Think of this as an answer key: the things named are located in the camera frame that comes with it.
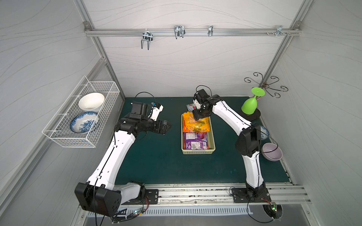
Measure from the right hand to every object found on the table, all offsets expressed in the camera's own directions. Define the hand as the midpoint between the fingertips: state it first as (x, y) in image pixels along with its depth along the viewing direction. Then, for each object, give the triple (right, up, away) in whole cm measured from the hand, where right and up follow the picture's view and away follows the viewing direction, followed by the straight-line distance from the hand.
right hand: (198, 114), depth 92 cm
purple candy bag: (-2, -17, -4) cm, 17 cm away
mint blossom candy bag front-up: (-4, +5, +20) cm, 21 cm away
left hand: (-20, -5, -17) cm, 27 cm away
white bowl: (-59, +8, -18) cm, 62 cm away
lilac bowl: (+47, -26, -5) cm, 54 cm away
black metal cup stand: (+40, +19, -7) cm, 45 cm away
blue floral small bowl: (+45, -13, +2) cm, 47 cm away
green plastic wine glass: (+31, +6, -7) cm, 32 cm away
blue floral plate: (-57, -3, -27) cm, 63 cm away
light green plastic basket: (+8, -16, -1) cm, 18 cm away
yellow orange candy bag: (-6, -6, -3) cm, 9 cm away
